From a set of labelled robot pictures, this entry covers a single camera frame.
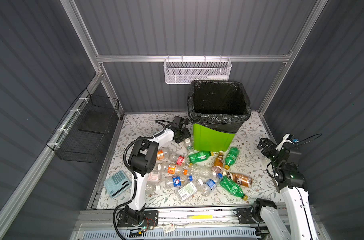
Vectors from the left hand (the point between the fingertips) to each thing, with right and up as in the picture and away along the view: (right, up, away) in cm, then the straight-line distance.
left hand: (188, 135), depth 101 cm
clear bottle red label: (-5, -14, -13) cm, 19 cm away
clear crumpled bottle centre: (+7, -19, -19) cm, 27 cm away
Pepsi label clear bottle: (-7, -24, -21) cm, 32 cm away
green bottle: (+25, -12, -12) cm, 31 cm away
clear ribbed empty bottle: (-21, -29, -19) cm, 40 cm away
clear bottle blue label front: (+10, -27, -21) cm, 35 cm away
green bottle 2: (+22, -26, -20) cm, 40 cm away
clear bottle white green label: (-3, -29, -23) cm, 37 cm away
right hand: (+41, -3, -28) cm, 49 cm away
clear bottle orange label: (-14, -13, -8) cm, 20 cm away
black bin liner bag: (+23, +20, -4) cm, 31 cm away
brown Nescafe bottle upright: (+17, -15, -15) cm, 27 cm away
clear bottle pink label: (-20, -22, -19) cm, 35 cm away
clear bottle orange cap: (-10, -18, -17) cm, 27 cm away
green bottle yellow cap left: (+6, -12, -10) cm, 17 cm away
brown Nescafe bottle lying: (+30, -24, -21) cm, 43 cm away
